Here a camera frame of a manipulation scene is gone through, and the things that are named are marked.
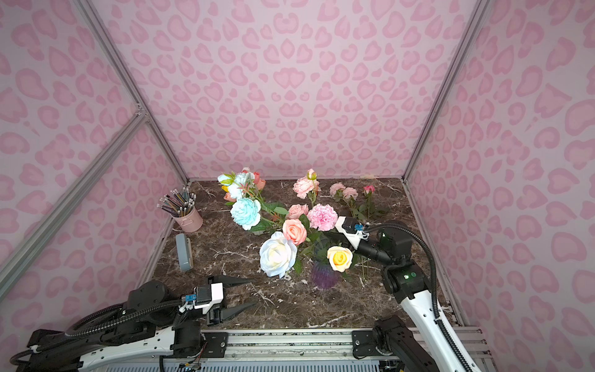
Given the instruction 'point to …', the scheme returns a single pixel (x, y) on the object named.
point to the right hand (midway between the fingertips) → (328, 234)
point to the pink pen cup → (190, 222)
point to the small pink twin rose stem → (338, 190)
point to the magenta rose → (368, 191)
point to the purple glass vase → (324, 276)
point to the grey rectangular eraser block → (185, 252)
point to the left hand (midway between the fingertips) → (252, 290)
